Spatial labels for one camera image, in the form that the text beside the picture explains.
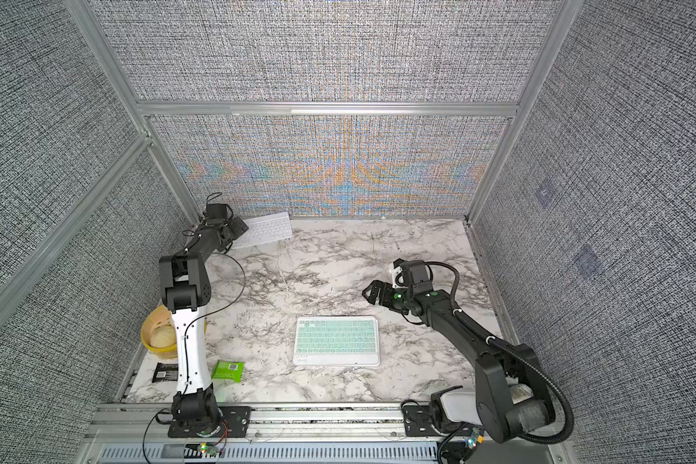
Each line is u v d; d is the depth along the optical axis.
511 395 0.41
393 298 0.75
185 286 0.67
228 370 0.80
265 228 1.17
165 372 0.80
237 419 0.74
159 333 0.82
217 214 0.90
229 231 0.95
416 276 0.67
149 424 0.72
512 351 0.43
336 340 0.86
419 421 0.73
